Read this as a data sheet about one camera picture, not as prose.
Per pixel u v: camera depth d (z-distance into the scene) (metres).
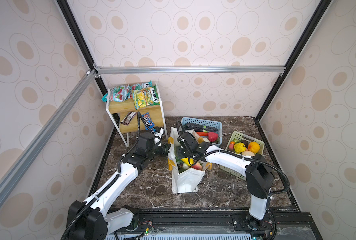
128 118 1.00
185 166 0.85
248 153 0.93
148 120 0.94
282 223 0.75
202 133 1.07
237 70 1.67
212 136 1.03
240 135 1.02
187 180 0.79
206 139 1.03
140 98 0.80
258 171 0.53
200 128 1.10
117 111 0.79
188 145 0.66
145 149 0.59
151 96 0.81
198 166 0.81
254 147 0.94
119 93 0.81
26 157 0.51
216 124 1.09
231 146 0.99
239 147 0.95
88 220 0.38
